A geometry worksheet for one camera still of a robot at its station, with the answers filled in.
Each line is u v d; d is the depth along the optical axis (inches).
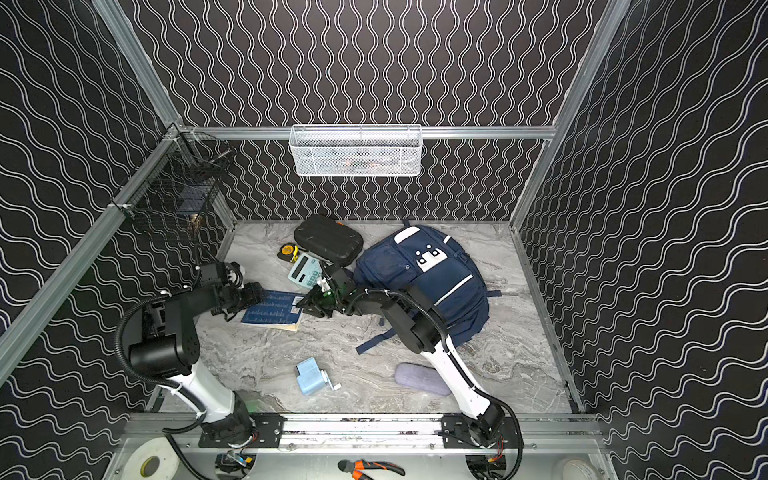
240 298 33.5
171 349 19.2
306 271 40.7
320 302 34.8
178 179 38.0
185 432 24.1
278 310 37.3
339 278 33.0
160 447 28.3
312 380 30.9
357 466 27.2
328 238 42.2
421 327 24.2
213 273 30.7
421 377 31.6
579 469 27.6
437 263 39.5
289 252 42.2
